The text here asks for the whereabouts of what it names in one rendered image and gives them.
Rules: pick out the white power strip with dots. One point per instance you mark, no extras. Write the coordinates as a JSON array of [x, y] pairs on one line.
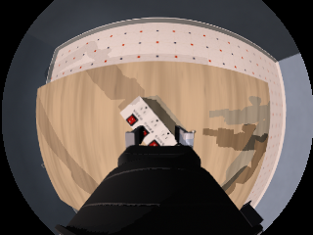
[[138, 113]]

